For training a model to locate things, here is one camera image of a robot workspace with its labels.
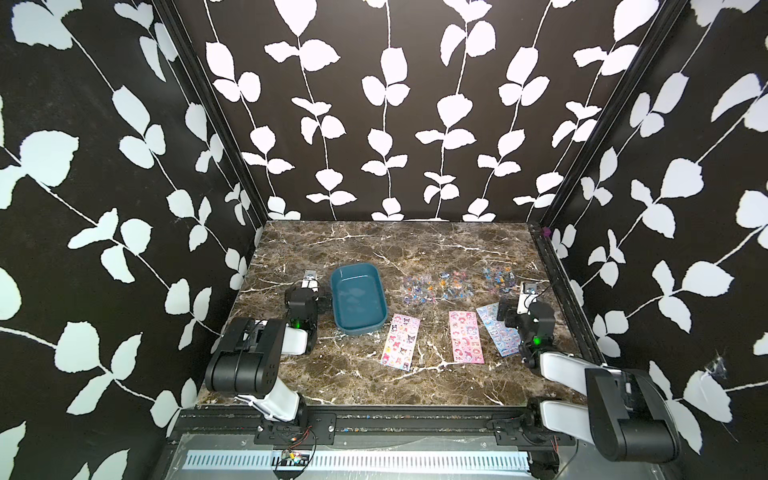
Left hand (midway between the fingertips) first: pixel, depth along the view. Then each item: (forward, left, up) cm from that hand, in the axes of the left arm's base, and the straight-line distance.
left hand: (310, 282), depth 94 cm
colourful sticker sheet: (-18, -28, -6) cm, 34 cm away
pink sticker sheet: (-18, -48, -7) cm, 52 cm away
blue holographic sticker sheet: (-19, -61, -7) cm, 64 cm away
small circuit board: (-46, 0, -6) cm, 46 cm away
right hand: (-8, -65, +2) cm, 65 cm away
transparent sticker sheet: (+3, -65, -7) cm, 65 cm away
